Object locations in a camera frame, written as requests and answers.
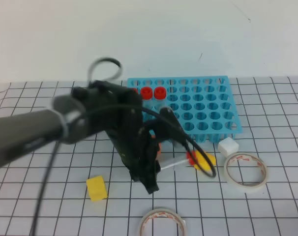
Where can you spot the white tape roll right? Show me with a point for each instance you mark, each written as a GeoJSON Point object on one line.
{"type": "Point", "coordinates": [247, 187]}

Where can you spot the white tape roll bottom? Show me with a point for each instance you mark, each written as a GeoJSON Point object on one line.
{"type": "Point", "coordinates": [161, 213]}

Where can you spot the orange foam cube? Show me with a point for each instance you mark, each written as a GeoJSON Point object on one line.
{"type": "Point", "coordinates": [159, 151]}

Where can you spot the yellow foam cube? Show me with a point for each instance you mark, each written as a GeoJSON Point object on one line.
{"type": "Point", "coordinates": [96, 188]}

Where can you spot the clear tube red cap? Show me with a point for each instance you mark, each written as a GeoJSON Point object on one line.
{"type": "Point", "coordinates": [172, 160]}

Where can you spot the red capped tube right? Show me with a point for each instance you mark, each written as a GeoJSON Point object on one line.
{"type": "Point", "coordinates": [160, 97]}

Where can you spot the red capped tube middle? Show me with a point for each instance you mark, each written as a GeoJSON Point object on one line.
{"type": "Point", "coordinates": [146, 94]}

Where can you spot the white foam cube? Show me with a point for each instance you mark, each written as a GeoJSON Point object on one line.
{"type": "Point", "coordinates": [228, 146]}

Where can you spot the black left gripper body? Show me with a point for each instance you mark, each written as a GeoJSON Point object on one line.
{"type": "Point", "coordinates": [117, 111]}

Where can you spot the yellow rubber duck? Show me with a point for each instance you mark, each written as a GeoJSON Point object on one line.
{"type": "Point", "coordinates": [203, 163]}

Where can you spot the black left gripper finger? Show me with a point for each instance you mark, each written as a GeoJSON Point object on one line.
{"type": "Point", "coordinates": [168, 128]}
{"type": "Point", "coordinates": [149, 167]}

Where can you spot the red capped tube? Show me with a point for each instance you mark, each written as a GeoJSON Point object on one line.
{"type": "Point", "coordinates": [160, 97]}
{"type": "Point", "coordinates": [146, 94]}

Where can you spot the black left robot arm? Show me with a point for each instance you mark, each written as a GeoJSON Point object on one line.
{"type": "Point", "coordinates": [65, 121]}

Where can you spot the blue test tube rack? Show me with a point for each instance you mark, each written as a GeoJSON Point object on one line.
{"type": "Point", "coordinates": [204, 106]}

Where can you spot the white tape roll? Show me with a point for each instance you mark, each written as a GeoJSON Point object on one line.
{"type": "Point", "coordinates": [247, 187]}
{"type": "Point", "coordinates": [161, 213]}

